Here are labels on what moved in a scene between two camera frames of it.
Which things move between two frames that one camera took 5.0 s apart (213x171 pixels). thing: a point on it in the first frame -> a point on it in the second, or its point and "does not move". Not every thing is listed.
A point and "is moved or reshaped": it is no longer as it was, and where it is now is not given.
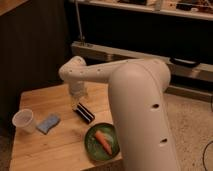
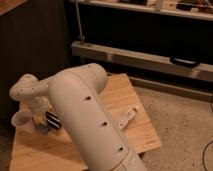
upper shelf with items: (199, 9) does not move
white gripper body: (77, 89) -> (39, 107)
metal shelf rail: (97, 54) does not move
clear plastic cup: (23, 120) does not move
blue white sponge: (48, 123) does not move
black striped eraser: (85, 113) is moved or reshaped
